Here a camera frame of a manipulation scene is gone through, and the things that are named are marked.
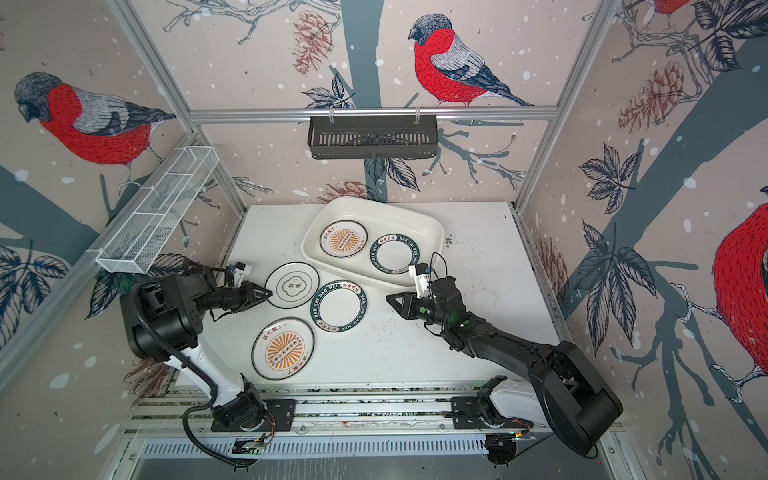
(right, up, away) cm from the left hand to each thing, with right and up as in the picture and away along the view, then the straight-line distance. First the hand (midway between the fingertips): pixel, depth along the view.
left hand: (264, 295), depth 93 cm
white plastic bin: (+35, +17, +16) cm, 42 cm away
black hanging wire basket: (+33, +55, +14) cm, 66 cm away
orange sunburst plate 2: (+9, -14, -7) cm, 18 cm away
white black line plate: (+7, +2, +5) cm, 9 cm away
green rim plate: (+41, +12, +11) cm, 45 cm away
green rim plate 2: (+24, -4, 0) cm, 24 cm away
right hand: (+39, +1, -12) cm, 41 cm away
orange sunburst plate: (+22, +18, +17) cm, 33 cm away
